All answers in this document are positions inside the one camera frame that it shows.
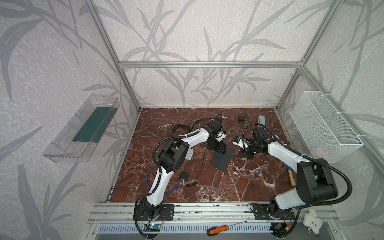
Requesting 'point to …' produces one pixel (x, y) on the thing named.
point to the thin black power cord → (194, 183)
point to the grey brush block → (261, 120)
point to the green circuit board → (152, 227)
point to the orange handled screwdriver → (214, 231)
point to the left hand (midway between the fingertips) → (224, 147)
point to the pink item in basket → (319, 153)
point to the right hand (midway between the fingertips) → (242, 146)
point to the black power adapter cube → (184, 175)
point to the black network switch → (221, 161)
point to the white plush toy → (311, 221)
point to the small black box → (241, 119)
